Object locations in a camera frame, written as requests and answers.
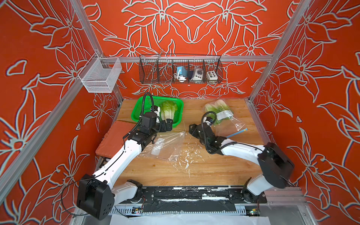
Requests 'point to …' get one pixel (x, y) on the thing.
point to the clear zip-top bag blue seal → (167, 146)
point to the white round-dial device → (198, 74)
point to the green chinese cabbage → (168, 108)
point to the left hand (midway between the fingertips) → (166, 120)
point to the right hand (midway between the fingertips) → (189, 127)
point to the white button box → (212, 75)
